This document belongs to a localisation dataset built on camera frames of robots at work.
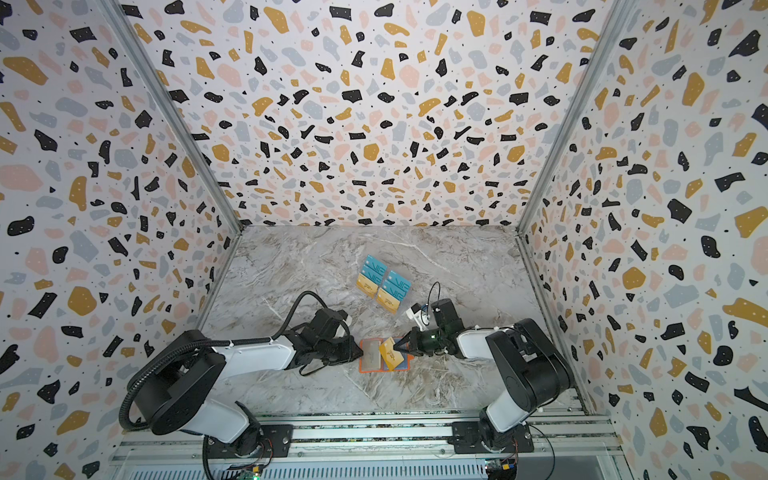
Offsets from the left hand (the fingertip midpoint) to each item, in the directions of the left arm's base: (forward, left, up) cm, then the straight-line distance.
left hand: (368, 350), depth 86 cm
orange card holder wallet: (-4, -4, -3) cm, 7 cm away
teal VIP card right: (+18, -7, +4) cm, 20 cm away
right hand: (+1, -8, +2) cm, 8 cm away
